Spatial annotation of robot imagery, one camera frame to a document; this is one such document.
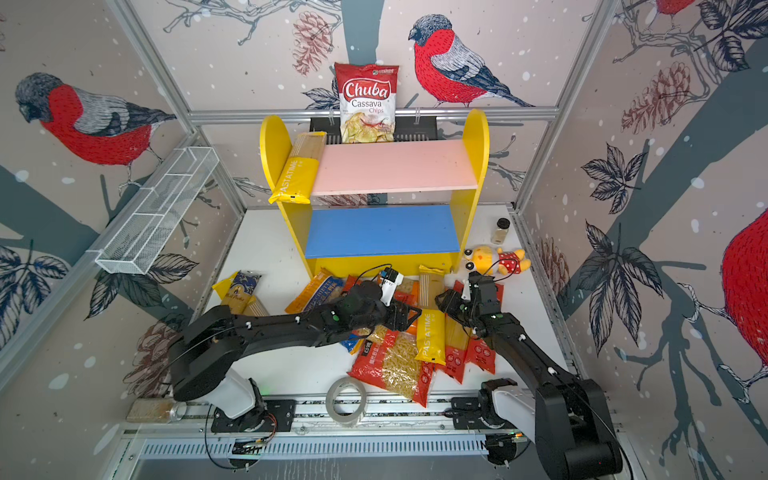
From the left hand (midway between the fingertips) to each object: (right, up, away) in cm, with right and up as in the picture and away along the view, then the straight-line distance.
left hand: (414, 311), depth 77 cm
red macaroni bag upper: (-19, +5, +17) cm, 26 cm away
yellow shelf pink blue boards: (-9, +32, +49) cm, 59 cm away
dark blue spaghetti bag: (-53, +4, +15) cm, 55 cm away
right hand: (+8, -1, +9) cm, 12 cm away
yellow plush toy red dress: (+28, +12, +19) cm, 36 cm away
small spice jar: (+33, +21, +27) cm, 47 cm away
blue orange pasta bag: (-28, +3, +15) cm, 32 cm away
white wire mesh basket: (-69, +29, +2) cm, 75 cm away
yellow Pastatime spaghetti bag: (+5, -8, +4) cm, 10 cm away
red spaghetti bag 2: (+19, -12, +4) cm, 23 cm away
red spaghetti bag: (+13, -11, +6) cm, 18 cm away
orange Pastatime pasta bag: (-1, +2, +15) cm, 15 cm away
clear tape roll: (-17, -26, -5) cm, 31 cm away
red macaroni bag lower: (-7, -13, +1) cm, 15 cm away
